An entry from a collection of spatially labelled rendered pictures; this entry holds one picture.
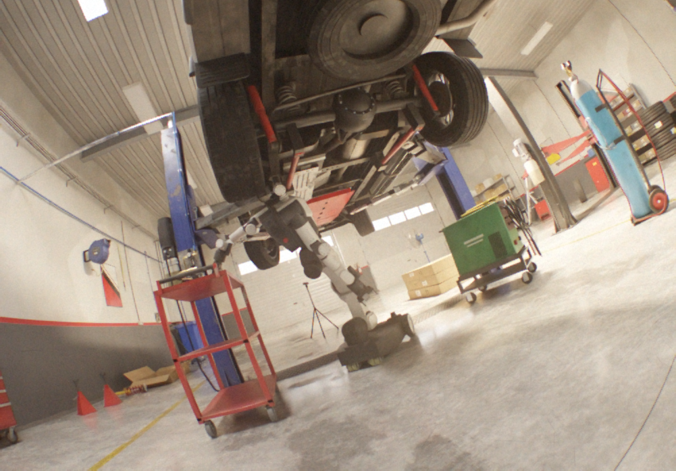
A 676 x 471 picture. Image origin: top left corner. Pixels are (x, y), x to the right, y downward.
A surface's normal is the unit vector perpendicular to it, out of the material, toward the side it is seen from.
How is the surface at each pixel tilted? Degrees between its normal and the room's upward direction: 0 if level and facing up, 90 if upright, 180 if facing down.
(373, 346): 90
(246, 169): 153
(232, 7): 177
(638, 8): 90
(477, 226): 85
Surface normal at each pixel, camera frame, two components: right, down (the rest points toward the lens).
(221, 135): 0.30, 0.23
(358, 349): -0.38, -0.10
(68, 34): 0.35, 0.91
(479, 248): -0.73, 0.01
